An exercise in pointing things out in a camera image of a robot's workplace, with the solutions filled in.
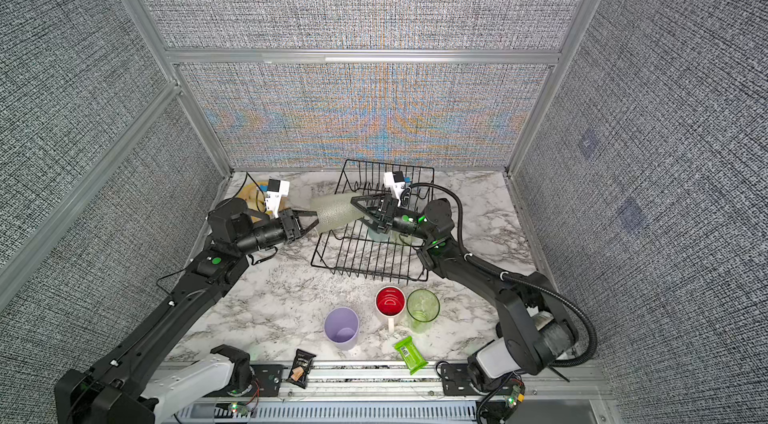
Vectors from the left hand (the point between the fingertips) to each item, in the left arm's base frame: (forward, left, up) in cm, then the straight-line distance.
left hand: (324, 217), depth 68 cm
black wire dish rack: (+8, -6, -28) cm, 30 cm away
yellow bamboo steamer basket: (+30, +31, -26) cm, 51 cm away
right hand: (+1, -7, +2) cm, 7 cm away
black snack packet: (-24, +8, -29) cm, 39 cm away
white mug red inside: (-9, -15, -30) cm, 35 cm away
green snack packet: (-23, -19, -29) cm, 42 cm away
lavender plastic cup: (-15, -2, -28) cm, 32 cm away
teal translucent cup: (+12, -13, -27) cm, 32 cm away
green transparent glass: (-15, -22, -17) cm, 32 cm away
